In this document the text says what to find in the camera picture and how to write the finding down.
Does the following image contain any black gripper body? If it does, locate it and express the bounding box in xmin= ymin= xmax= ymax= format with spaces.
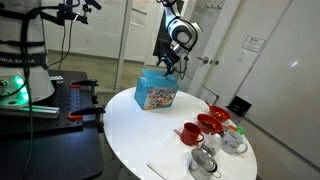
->
xmin=155 ymin=41 xmax=184 ymax=69

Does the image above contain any blue cardboard box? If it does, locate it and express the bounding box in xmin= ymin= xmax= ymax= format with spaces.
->
xmin=133 ymin=68 xmax=180 ymax=111

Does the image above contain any small leaning whiteboard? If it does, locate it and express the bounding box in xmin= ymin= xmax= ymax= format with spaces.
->
xmin=198 ymin=85 xmax=220 ymax=106

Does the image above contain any paper notice on glass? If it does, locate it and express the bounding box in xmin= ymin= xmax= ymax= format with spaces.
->
xmin=129 ymin=8 xmax=149 ymax=28

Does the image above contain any red bowl with dark contents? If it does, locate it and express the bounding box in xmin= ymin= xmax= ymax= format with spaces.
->
xmin=196 ymin=113 xmax=224 ymax=135

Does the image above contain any white door sign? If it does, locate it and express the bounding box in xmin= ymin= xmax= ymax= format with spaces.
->
xmin=241 ymin=35 xmax=267 ymax=53

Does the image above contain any clear glass cup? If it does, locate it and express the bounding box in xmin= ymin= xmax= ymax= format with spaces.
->
xmin=201 ymin=132 xmax=223 ymax=157

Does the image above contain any green and orange toy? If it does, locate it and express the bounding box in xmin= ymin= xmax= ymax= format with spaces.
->
xmin=227 ymin=124 xmax=245 ymax=136

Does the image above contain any white cutting board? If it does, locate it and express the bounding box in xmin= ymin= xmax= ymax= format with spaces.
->
xmin=146 ymin=128 xmax=201 ymax=180

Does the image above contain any white ceramic mug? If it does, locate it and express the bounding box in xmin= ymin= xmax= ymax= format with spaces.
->
xmin=221 ymin=129 xmax=249 ymax=155

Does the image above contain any small steel pot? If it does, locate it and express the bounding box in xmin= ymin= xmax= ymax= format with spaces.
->
xmin=188 ymin=147 xmax=222 ymax=180

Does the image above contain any black perforated breadboard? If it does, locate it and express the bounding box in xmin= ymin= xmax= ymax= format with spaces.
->
xmin=0 ymin=69 xmax=98 ymax=136

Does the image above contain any silver door handle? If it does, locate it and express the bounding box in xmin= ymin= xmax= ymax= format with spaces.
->
xmin=196 ymin=55 xmax=210 ymax=65

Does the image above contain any red bowl with long handle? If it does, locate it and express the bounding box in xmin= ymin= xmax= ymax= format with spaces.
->
xmin=204 ymin=100 xmax=232 ymax=123

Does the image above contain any red plastic cup with handle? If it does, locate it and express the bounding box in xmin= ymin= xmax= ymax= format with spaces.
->
xmin=173 ymin=121 xmax=205 ymax=147

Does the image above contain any white light switch plate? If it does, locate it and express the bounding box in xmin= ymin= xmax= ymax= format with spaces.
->
xmin=205 ymin=0 xmax=225 ymax=9

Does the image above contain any black wall tray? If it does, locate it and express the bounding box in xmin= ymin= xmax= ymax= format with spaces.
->
xmin=225 ymin=95 xmax=253 ymax=117

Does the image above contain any small black clamp orange handle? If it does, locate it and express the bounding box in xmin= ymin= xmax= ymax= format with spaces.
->
xmin=69 ymin=79 xmax=100 ymax=101

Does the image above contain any large black clamp orange handle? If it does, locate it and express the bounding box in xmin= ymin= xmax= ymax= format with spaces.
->
xmin=67 ymin=104 xmax=107 ymax=133

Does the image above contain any thin black camera cable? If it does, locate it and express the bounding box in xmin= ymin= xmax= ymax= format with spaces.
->
xmin=48 ymin=18 xmax=75 ymax=68

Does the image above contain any black camera on mount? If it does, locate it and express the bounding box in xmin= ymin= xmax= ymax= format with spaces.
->
xmin=55 ymin=0 xmax=103 ymax=26

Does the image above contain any large wall whiteboard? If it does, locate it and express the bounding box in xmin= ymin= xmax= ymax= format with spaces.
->
xmin=233 ymin=0 xmax=320 ymax=169

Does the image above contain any silver metal rail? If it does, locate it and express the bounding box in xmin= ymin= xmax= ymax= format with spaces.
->
xmin=0 ymin=104 xmax=61 ymax=120

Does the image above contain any thick black cable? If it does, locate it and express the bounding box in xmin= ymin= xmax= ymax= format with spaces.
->
xmin=18 ymin=0 xmax=38 ymax=180

